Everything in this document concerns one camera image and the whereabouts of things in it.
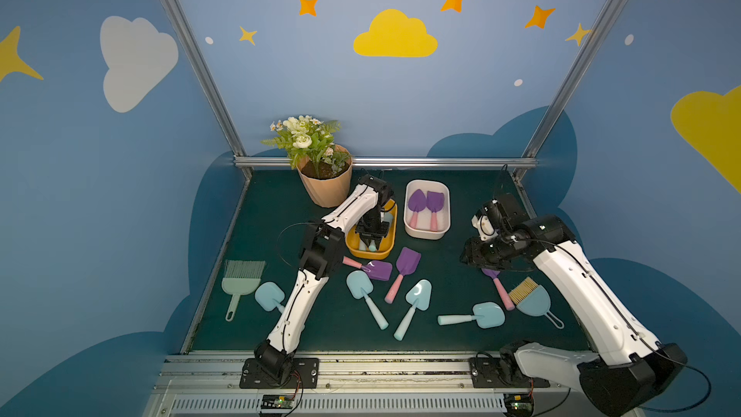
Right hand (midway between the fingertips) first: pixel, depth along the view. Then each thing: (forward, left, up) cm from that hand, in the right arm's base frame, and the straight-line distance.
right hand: (471, 256), depth 75 cm
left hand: (+12, +26, -16) cm, 33 cm away
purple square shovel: (+33, +4, -20) cm, 39 cm away
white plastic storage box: (+31, +7, -21) cm, 38 cm away
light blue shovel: (+24, +22, -18) cm, 37 cm away
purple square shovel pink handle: (+7, +15, -19) cm, 26 cm away
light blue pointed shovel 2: (-4, +12, -20) cm, 23 cm away
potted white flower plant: (+32, +49, +12) cm, 60 cm away
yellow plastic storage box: (+11, +22, -16) cm, 29 cm away
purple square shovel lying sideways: (+4, +25, -19) cm, 32 cm away
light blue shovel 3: (-8, -9, -20) cm, 24 cm away
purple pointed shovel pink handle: (+34, +11, -20) cm, 41 cm away
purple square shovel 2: (-5, -15, -19) cm, 25 cm away
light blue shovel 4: (-8, +57, -18) cm, 61 cm away
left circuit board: (-33, +48, -21) cm, 62 cm away
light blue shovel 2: (-2, +30, -19) cm, 35 cm away
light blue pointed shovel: (+11, +31, -16) cm, 36 cm away
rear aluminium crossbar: (+38, +40, -4) cm, 55 cm away
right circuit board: (-30, -13, -23) cm, 40 cm away
